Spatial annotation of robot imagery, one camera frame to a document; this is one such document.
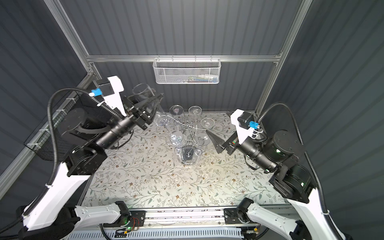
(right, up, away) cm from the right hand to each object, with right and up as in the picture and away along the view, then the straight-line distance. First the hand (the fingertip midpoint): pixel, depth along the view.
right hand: (219, 122), depth 46 cm
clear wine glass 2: (-1, 0, +28) cm, 28 cm away
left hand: (-18, +8, -5) cm, 20 cm away
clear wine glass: (-8, +7, +31) cm, 33 cm away
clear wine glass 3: (-5, -7, +21) cm, 22 cm away
